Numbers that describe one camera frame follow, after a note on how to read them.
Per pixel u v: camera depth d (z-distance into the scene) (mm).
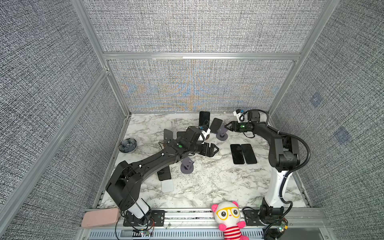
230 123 929
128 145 980
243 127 878
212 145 715
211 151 702
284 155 557
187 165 855
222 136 1027
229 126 975
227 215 679
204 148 708
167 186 834
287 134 577
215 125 1099
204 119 975
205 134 732
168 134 924
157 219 733
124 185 430
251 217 732
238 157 969
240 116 917
